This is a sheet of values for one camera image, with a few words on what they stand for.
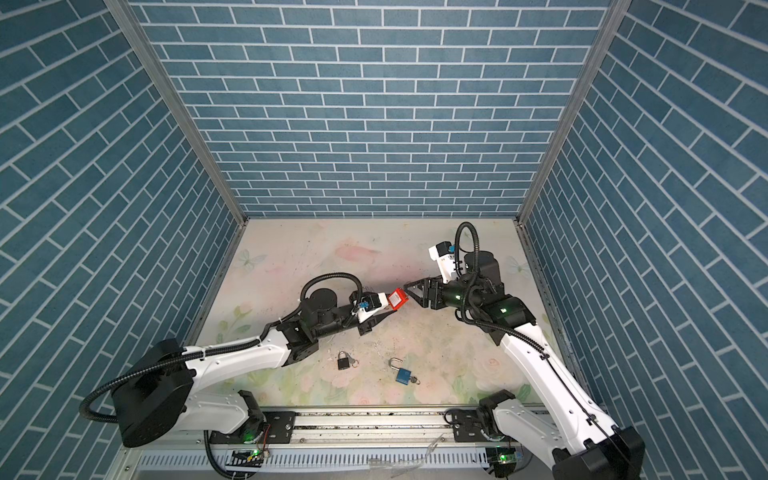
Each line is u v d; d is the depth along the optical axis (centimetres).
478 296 55
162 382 47
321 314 60
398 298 72
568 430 39
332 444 72
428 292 63
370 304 62
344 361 85
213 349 48
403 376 82
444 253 64
